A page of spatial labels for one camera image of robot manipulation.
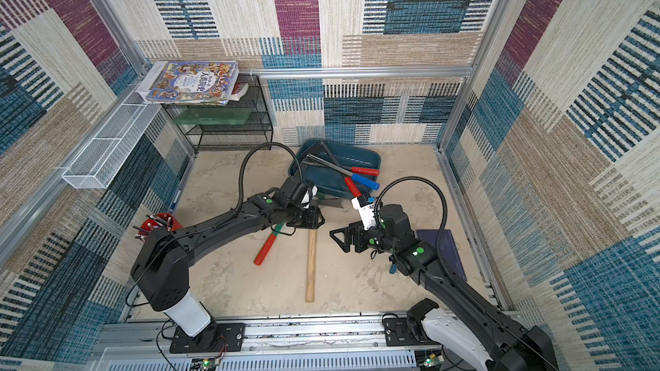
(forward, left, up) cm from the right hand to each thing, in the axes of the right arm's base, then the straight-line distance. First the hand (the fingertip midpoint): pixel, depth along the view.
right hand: (344, 233), depth 76 cm
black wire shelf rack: (+54, +37, -6) cm, 65 cm away
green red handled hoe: (+2, +27, -15) cm, 31 cm away
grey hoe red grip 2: (+25, -2, -7) cm, 26 cm away
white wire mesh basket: (+12, +66, +19) cm, 70 cm away
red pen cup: (+5, +57, -1) cm, 57 cm away
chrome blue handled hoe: (+24, -5, -4) cm, 25 cm away
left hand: (+7, +7, -5) cm, 11 cm away
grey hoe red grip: (+31, -6, -8) cm, 32 cm away
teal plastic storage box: (+35, +5, -20) cm, 40 cm away
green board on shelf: (+48, +46, +6) cm, 67 cm away
